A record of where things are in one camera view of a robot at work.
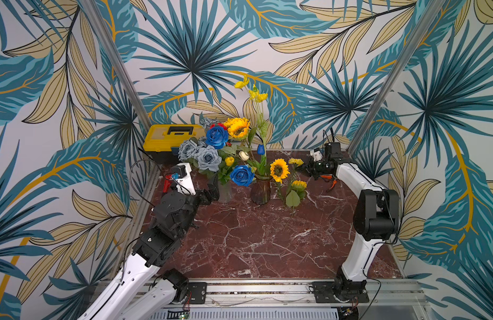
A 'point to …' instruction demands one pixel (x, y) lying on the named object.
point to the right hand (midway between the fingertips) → (296, 167)
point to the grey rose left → (187, 148)
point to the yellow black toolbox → (162, 142)
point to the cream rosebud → (244, 156)
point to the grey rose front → (208, 158)
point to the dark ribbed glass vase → (260, 190)
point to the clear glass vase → (224, 190)
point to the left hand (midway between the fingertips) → (204, 178)
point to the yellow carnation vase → (298, 161)
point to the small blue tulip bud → (260, 149)
